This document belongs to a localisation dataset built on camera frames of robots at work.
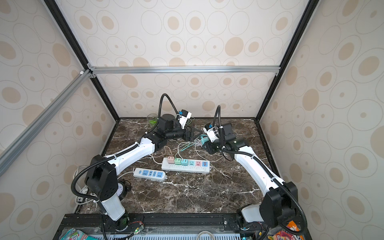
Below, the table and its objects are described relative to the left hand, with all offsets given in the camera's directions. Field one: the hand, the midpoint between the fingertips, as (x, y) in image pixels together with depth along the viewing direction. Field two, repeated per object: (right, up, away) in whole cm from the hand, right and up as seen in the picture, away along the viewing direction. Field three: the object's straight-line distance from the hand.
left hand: (203, 131), depth 76 cm
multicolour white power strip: (-5, -21, +15) cm, 27 cm away
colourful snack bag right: (+37, -48, -8) cm, 61 cm away
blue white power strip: (-31, -25, +11) cm, 42 cm away
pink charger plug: (-18, -17, +13) cm, 29 cm away
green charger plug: (-14, -18, +12) cm, 26 cm away
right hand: (+6, -7, +6) cm, 11 cm away
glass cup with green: (-36, +9, +36) cm, 52 cm away
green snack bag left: (-58, -48, -7) cm, 75 cm away
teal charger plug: (+1, -4, +4) cm, 5 cm away
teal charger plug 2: (-10, -18, +12) cm, 24 cm away
